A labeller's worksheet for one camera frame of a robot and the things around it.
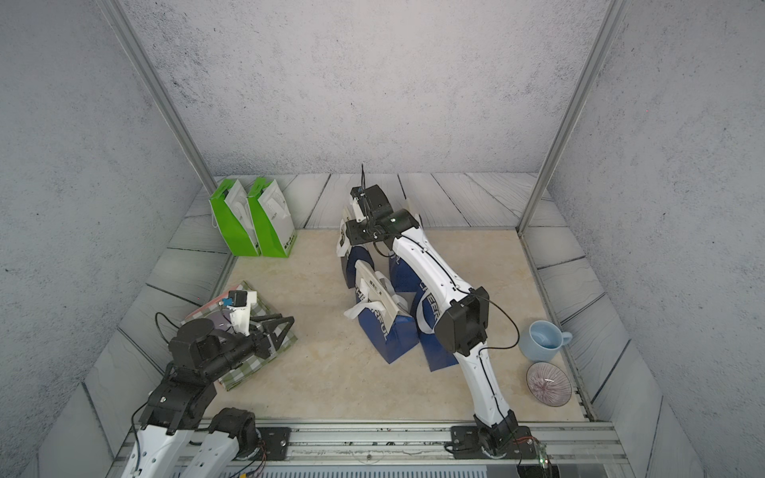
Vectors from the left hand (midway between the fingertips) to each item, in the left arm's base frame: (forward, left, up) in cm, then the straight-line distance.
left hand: (291, 320), depth 68 cm
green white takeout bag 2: (+40, +16, -7) cm, 44 cm away
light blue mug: (+4, -67, -22) cm, 71 cm away
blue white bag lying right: (+8, -33, -9) cm, 35 cm away
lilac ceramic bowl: (-5, +10, +10) cm, 15 cm away
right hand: (+27, -12, +2) cm, 30 cm away
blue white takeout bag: (+3, -21, -4) cm, 22 cm away
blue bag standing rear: (+15, -26, -5) cm, 30 cm away
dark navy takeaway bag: (+26, -12, -7) cm, 29 cm away
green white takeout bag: (+40, +27, -5) cm, 49 cm away
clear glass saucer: (-8, -65, -23) cm, 69 cm away
